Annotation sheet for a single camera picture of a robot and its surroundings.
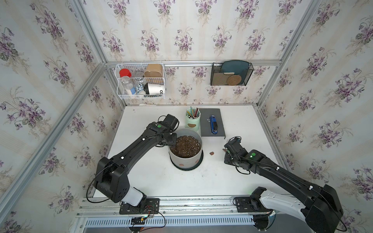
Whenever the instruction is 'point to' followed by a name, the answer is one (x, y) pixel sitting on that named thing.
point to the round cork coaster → (234, 80)
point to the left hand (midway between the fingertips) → (173, 143)
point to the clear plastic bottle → (127, 85)
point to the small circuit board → (138, 221)
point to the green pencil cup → (193, 118)
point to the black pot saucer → (189, 168)
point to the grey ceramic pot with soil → (187, 152)
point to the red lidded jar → (125, 72)
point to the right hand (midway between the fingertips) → (228, 157)
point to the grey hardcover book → (205, 125)
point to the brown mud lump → (211, 153)
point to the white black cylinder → (154, 89)
